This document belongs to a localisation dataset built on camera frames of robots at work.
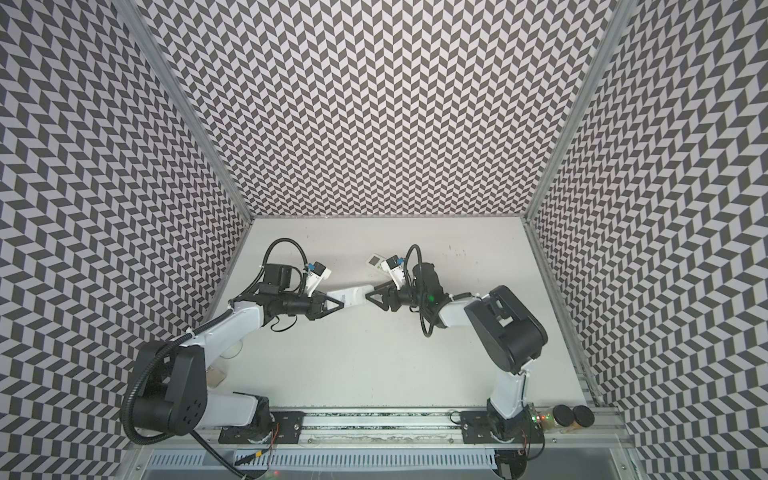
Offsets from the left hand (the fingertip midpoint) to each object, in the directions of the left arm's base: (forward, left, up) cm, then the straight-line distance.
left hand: (340, 306), depth 83 cm
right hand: (+3, -8, -2) cm, 9 cm away
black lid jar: (-28, -52, -2) cm, 59 cm away
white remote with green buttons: (+22, -8, -8) cm, 24 cm away
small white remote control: (+2, -4, +2) cm, 5 cm away
